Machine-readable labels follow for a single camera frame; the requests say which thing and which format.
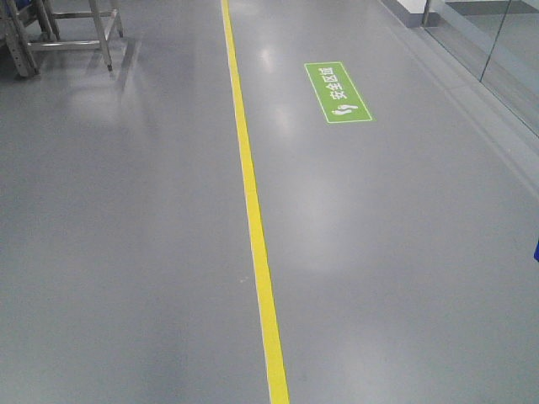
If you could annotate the blue plastic box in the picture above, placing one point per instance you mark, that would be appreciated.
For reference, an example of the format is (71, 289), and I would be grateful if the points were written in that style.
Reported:
(536, 251)

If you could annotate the glass partition panel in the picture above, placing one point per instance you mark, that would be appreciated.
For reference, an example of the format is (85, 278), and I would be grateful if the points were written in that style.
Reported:
(505, 42)

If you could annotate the steel table frame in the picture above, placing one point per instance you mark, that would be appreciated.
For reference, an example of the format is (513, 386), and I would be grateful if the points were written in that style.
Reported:
(103, 38)

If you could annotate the perforated steel rack upright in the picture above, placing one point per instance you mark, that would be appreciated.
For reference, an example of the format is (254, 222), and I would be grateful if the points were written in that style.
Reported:
(19, 54)

